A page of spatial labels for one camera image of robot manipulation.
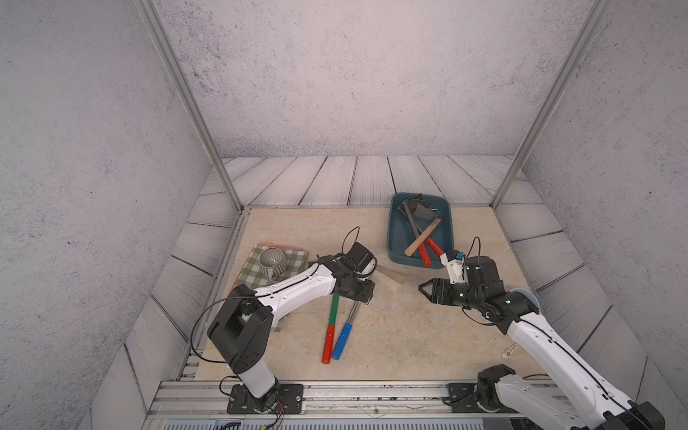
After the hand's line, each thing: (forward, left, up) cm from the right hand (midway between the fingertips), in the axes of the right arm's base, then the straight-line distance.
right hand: (429, 288), depth 77 cm
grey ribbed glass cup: (+18, +52, -13) cm, 57 cm away
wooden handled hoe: (+43, -7, -13) cm, 45 cm away
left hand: (+1, +16, -7) cm, 18 cm away
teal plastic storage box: (+33, +3, -16) cm, 37 cm away
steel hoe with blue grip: (-10, +25, -14) cm, 30 cm away
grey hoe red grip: (+44, +1, -11) cm, 46 cm away
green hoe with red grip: (-7, +29, -14) cm, 33 cm away
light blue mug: (+3, -34, -10) cm, 35 cm away
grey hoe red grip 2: (+23, -6, -9) cm, 25 cm away
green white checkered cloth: (+11, +57, -13) cm, 60 cm away
